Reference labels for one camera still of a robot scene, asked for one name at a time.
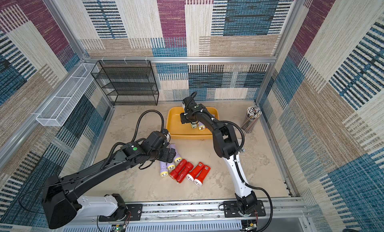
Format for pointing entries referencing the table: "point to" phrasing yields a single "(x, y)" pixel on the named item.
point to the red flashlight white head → (194, 172)
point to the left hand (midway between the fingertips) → (170, 152)
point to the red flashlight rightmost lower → (202, 175)
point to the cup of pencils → (253, 113)
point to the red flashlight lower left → (178, 169)
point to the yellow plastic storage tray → (176, 130)
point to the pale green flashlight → (194, 126)
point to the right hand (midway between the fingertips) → (187, 120)
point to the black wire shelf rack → (127, 82)
